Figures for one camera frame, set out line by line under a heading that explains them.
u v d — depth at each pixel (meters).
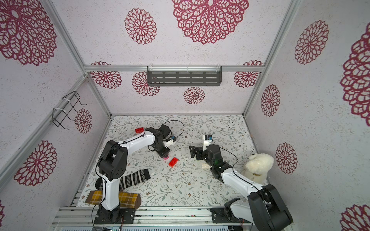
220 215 0.74
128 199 0.79
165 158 0.94
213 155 0.65
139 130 1.10
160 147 0.82
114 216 0.66
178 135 0.89
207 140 0.75
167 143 0.87
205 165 0.90
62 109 0.74
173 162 0.92
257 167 0.72
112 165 0.52
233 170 0.59
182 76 0.92
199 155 0.76
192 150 0.78
